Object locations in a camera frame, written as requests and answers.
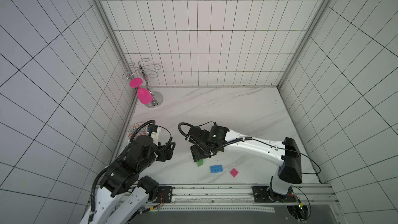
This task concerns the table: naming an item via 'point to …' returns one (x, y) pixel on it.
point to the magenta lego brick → (233, 172)
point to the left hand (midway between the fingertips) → (165, 147)
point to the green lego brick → (200, 162)
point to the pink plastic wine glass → (143, 96)
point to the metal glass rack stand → (157, 98)
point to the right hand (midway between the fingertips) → (196, 150)
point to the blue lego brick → (216, 169)
